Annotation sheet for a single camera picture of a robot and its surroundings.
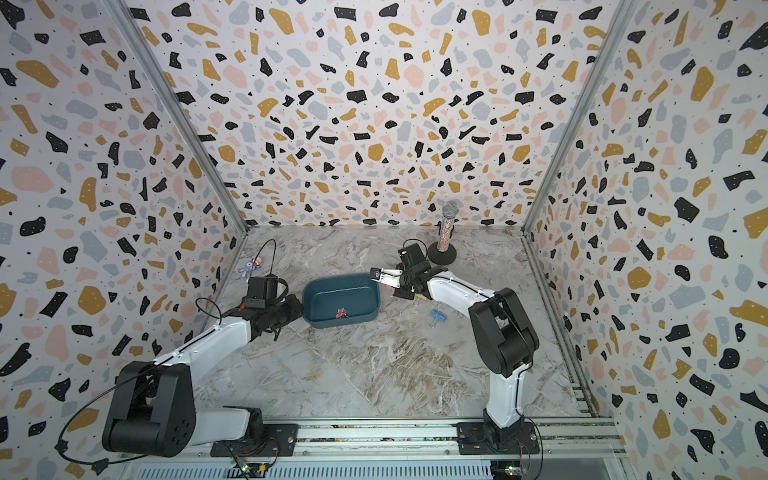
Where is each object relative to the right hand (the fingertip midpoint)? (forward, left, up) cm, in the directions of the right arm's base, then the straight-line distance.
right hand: (397, 276), depth 96 cm
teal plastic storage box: (-1, +13, -10) cm, 17 cm away
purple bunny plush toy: (+8, +52, -4) cm, 52 cm away
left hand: (-11, +27, 0) cm, 29 cm away
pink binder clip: (-10, +17, -6) cm, 21 cm away
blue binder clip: (-10, -14, -8) cm, 19 cm away
